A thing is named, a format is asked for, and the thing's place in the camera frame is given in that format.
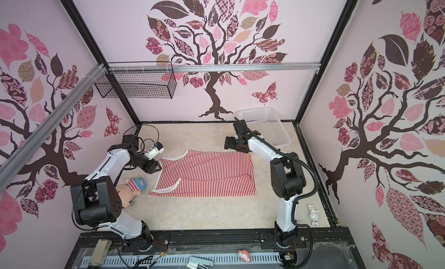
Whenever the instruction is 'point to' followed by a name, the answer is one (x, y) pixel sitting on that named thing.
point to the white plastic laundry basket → (265, 120)
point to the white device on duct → (197, 262)
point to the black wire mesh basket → (138, 80)
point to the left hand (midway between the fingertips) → (155, 168)
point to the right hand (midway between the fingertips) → (232, 144)
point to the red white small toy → (244, 255)
